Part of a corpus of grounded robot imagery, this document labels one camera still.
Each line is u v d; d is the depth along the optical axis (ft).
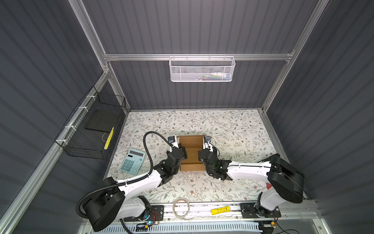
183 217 2.38
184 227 2.32
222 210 2.40
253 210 2.37
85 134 2.35
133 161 2.93
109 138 2.31
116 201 1.35
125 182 1.52
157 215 2.37
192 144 2.95
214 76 3.00
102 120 2.51
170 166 2.04
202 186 2.70
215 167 2.14
